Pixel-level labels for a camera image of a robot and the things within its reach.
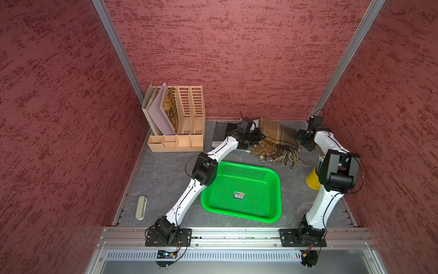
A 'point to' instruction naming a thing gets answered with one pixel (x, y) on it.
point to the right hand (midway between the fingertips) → (299, 141)
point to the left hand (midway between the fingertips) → (267, 138)
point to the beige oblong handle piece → (141, 207)
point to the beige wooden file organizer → (193, 99)
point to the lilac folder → (159, 121)
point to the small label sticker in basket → (239, 195)
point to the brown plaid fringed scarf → (280, 145)
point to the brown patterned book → (173, 108)
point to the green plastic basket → (244, 191)
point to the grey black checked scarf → (221, 129)
